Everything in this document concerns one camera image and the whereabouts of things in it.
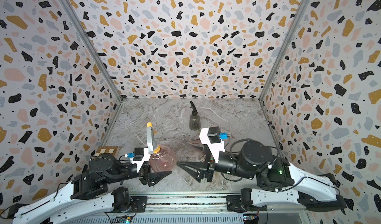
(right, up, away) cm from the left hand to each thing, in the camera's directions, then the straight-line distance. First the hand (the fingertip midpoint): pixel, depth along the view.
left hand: (169, 162), depth 52 cm
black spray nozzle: (+7, +18, +38) cm, 43 cm away
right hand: (+6, +6, -10) cm, 13 cm away
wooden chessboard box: (-42, -6, +38) cm, 57 cm away
